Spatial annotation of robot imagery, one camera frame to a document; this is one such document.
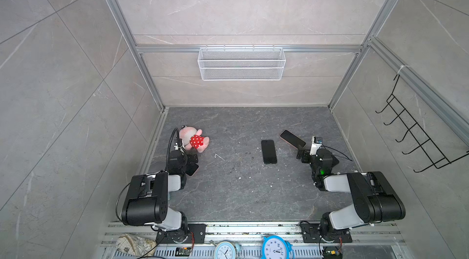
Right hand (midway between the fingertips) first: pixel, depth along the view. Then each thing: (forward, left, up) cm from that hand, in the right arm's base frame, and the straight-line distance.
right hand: (310, 146), depth 93 cm
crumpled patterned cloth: (-42, +78, -2) cm, 89 cm away
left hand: (0, +65, 0) cm, 65 cm away
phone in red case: (+9, +6, -7) cm, 13 cm away
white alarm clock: (-44, +43, -2) cm, 61 cm away
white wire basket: (+40, +35, +24) cm, 58 cm away
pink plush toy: (+7, +63, 0) cm, 64 cm away
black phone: (-1, +20, -9) cm, 22 cm away
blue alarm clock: (-43, +24, -4) cm, 49 cm away
